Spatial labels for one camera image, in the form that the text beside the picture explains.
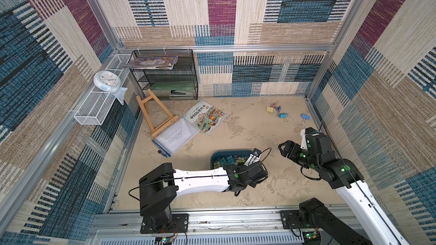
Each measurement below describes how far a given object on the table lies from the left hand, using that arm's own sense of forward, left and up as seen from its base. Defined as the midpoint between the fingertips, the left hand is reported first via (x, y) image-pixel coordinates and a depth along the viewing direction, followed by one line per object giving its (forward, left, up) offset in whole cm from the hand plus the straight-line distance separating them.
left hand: (254, 169), depth 79 cm
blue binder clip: (+36, -39, -7) cm, 53 cm away
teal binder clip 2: (+38, -25, -8) cm, 46 cm away
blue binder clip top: (+41, -22, -4) cm, 47 cm away
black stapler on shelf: (+52, +44, +1) cm, 68 cm away
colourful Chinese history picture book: (+38, +25, -8) cm, 46 cm away
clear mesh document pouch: (+24, +42, -9) cm, 49 cm away
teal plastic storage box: (+10, +17, -5) cm, 21 cm away
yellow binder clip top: (+42, -18, -6) cm, 46 cm away
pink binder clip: (+46, -21, -7) cm, 51 cm away
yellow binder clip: (+8, +5, -7) cm, 12 cm away
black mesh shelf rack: (+55, +41, +6) cm, 69 cm away
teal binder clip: (+8, +10, -7) cm, 14 cm away
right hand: (+5, -12, +12) cm, 17 cm away
